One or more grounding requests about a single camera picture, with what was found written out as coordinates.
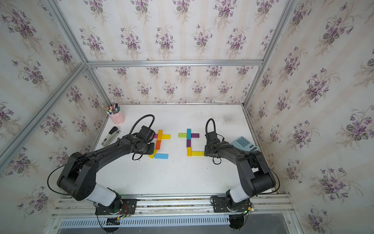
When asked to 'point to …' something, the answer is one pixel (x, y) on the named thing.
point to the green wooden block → (182, 135)
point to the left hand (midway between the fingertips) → (152, 150)
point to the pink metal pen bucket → (119, 118)
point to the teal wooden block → (189, 134)
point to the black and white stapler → (114, 133)
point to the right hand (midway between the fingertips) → (212, 152)
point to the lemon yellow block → (197, 153)
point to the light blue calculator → (244, 144)
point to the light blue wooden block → (161, 156)
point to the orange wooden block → (158, 145)
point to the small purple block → (195, 135)
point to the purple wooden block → (188, 143)
